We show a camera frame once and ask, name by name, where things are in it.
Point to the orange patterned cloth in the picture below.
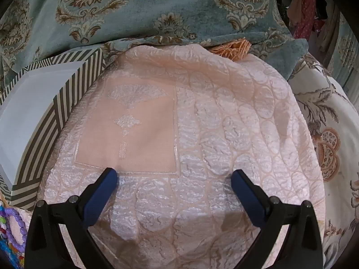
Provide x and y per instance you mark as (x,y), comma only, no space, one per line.
(235,49)

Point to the striped white cardboard box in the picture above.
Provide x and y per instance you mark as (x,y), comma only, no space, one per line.
(33,103)

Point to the pink quilted bedspread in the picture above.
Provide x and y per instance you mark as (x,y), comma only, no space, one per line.
(210,117)

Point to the teal patterned curtain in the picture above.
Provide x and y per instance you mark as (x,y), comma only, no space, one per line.
(346,53)

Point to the cream floral bedsheet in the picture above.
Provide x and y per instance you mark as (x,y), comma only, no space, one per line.
(317,103)

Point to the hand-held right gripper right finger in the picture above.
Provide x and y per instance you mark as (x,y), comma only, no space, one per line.
(247,199)

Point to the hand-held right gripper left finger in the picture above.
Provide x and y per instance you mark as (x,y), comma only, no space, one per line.
(101,197)

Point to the teal damask blanket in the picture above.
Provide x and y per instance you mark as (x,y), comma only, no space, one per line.
(168,5)

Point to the red dotted garment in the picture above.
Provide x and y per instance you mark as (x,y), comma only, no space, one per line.
(307,8)

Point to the peach garment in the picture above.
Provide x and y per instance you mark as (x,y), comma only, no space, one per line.
(296,2)

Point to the beige garment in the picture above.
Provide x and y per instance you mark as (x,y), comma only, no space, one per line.
(329,30)

